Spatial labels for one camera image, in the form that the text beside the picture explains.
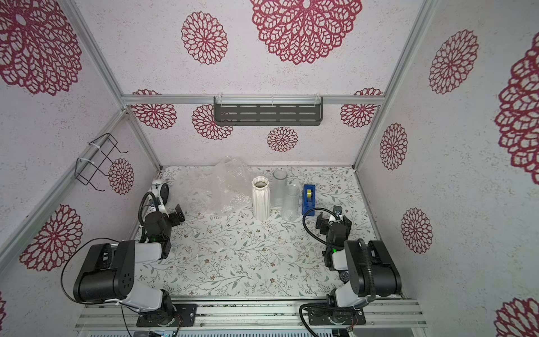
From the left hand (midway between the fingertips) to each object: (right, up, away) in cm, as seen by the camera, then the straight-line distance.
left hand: (170, 208), depth 93 cm
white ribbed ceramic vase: (+41, +5, -7) cm, 42 cm away
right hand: (+72, -2, -2) cm, 72 cm away
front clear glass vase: (+54, +2, +1) cm, 54 cm away
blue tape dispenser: (+63, +3, +7) cm, 64 cm away
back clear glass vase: (+49, +9, +1) cm, 49 cm away
